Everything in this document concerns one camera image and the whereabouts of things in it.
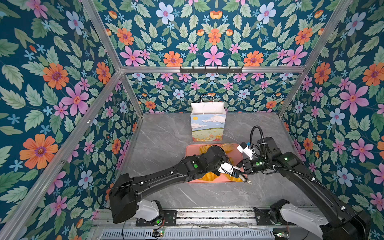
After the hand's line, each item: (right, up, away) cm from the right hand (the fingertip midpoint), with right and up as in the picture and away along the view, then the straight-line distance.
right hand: (234, 170), depth 68 cm
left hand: (-1, +7, +4) cm, 8 cm away
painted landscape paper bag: (-12, +23, +20) cm, 33 cm away
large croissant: (-11, -8, +15) cm, 20 cm away
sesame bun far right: (+1, +7, +26) cm, 27 cm away
